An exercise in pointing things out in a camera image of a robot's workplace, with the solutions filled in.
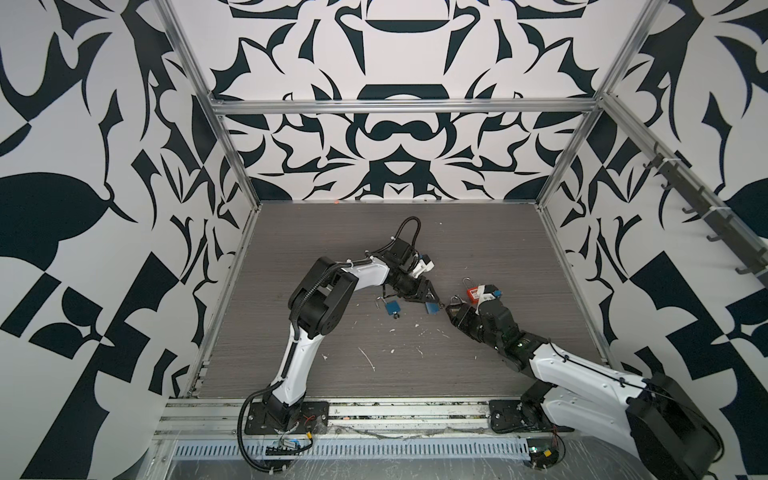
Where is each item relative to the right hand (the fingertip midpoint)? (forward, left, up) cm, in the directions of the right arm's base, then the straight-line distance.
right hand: (448, 310), depth 85 cm
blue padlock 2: (+5, +16, -7) cm, 18 cm away
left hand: (+6, +2, -4) cm, 8 cm away
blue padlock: (+4, +3, -6) cm, 8 cm away
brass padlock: (+6, -4, -7) cm, 10 cm away
